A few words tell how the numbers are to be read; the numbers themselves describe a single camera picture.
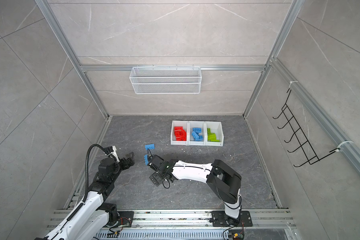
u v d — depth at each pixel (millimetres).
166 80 1007
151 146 980
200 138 1032
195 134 1018
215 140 1040
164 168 647
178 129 1072
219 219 733
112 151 726
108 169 620
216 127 1100
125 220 731
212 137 1030
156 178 745
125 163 739
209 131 1064
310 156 575
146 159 919
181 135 1024
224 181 458
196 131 1048
